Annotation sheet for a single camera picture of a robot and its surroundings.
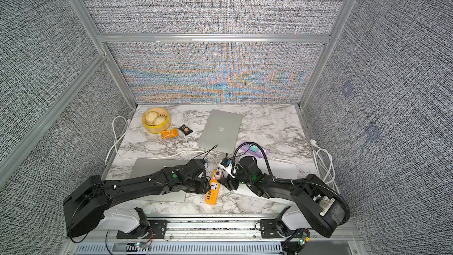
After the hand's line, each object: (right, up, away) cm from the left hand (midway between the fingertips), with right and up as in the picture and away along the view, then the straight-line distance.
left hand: (212, 188), depth 80 cm
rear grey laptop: (+3, +26, +26) cm, 37 cm away
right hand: (+4, +7, +4) cm, 9 cm away
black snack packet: (-18, +26, +25) cm, 40 cm away
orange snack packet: (-26, +23, +23) cm, 42 cm away
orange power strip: (0, -3, -1) cm, 3 cm away
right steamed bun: (-33, +31, +23) cm, 51 cm away
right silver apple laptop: (+34, +7, +8) cm, 36 cm away
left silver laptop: (-36, +6, +14) cm, 39 cm away
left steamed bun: (-39, +34, +26) cm, 58 cm away
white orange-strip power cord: (-56, +19, +20) cm, 63 cm away
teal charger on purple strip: (+21, +17, +10) cm, 28 cm away
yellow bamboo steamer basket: (-38, +27, +24) cm, 52 cm away
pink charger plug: (+3, +5, +1) cm, 6 cm away
